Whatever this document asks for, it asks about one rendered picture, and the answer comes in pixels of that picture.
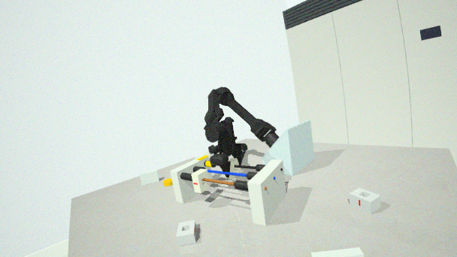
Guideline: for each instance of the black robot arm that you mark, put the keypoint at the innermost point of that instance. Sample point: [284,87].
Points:
[215,130]

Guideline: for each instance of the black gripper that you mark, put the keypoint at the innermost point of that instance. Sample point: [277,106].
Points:
[229,148]

